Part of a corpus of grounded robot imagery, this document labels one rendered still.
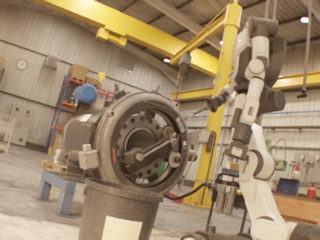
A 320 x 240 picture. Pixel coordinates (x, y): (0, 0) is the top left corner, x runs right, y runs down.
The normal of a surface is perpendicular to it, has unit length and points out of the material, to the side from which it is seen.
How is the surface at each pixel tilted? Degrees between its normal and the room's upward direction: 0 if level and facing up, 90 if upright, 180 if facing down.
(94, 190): 93
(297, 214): 90
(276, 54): 85
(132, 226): 93
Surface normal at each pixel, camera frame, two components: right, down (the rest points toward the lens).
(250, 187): -0.75, 0.17
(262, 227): -0.76, -0.26
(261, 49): -0.04, -0.25
